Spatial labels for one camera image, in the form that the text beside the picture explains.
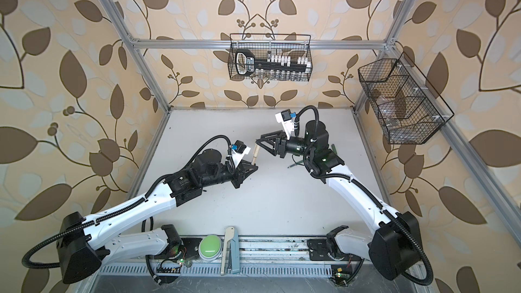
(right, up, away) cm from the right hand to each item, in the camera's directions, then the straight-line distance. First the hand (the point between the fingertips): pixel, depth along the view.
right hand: (260, 141), depth 67 cm
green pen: (+16, -13, +30) cm, 36 cm away
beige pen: (-2, -7, +2) cm, 7 cm away
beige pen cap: (-1, -3, -1) cm, 3 cm away
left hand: (-1, -9, +2) cm, 9 cm away
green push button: (-19, -40, +7) cm, 44 cm away
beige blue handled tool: (-11, -36, +7) cm, 38 cm away
